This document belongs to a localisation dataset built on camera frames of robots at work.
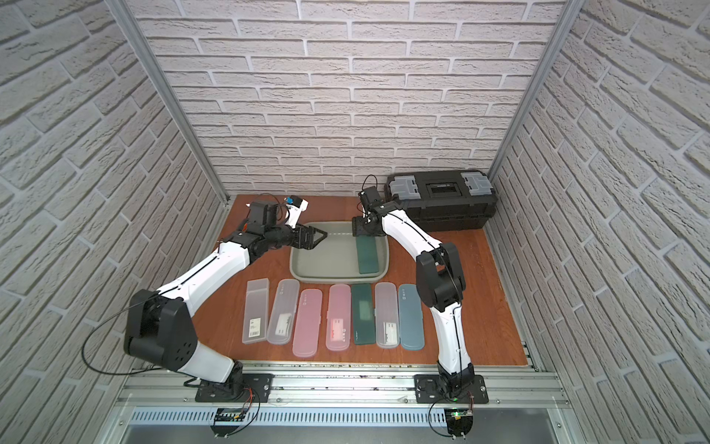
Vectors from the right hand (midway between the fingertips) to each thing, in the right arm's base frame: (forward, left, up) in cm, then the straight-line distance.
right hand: (367, 228), depth 98 cm
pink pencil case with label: (-31, +11, -9) cm, 34 cm away
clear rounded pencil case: (-26, +29, -10) cm, 41 cm away
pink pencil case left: (-30, +21, -10) cm, 38 cm away
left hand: (-8, +15, +11) cm, 20 cm away
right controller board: (-58, -21, -12) cm, 62 cm away
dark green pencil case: (-25, +3, -9) cm, 27 cm away
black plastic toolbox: (+4, -27, +8) cm, 28 cm away
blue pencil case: (-31, -12, -10) cm, 34 cm away
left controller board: (-52, +41, -12) cm, 68 cm away
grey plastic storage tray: (-8, +12, -6) cm, 16 cm away
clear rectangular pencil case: (-25, +38, -9) cm, 46 cm away
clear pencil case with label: (-29, -4, -10) cm, 31 cm away
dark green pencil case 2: (-10, +1, -2) cm, 10 cm away
